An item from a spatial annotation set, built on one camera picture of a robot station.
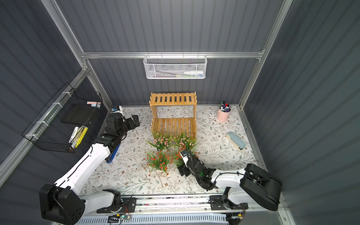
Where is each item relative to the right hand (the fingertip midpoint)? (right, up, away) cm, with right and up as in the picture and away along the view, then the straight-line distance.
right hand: (184, 160), depth 85 cm
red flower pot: (-4, +3, -10) cm, 11 cm away
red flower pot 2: (-13, +3, -12) cm, 18 cm away
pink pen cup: (+30, +27, +22) cm, 46 cm away
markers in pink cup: (+30, +34, +17) cm, 48 cm away
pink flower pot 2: (+1, +12, -4) cm, 13 cm away
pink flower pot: (-13, +12, -4) cm, 18 cm away
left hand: (-32, +26, -5) cm, 41 cm away
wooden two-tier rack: (-8, +20, +21) cm, 30 cm away
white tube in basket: (-57, +20, -13) cm, 62 cm away
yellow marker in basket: (-52, +16, -16) cm, 57 cm away
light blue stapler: (+35, +11, +9) cm, 38 cm away
